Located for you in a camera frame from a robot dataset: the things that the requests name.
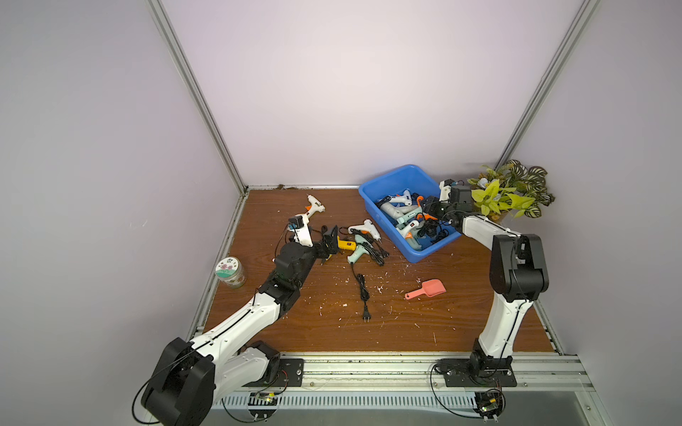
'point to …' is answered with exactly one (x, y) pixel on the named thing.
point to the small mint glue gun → (360, 250)
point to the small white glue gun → (315, 206)
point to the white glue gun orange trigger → (407, 230)
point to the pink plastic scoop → (430, 287)
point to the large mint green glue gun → (414, 243)
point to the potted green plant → (511, 187)
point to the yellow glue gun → (345, 244)
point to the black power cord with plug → (364, 293)
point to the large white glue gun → (396, 212)
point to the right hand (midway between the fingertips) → (428, 196)
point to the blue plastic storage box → (435, 234)
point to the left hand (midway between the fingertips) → (327, 226)
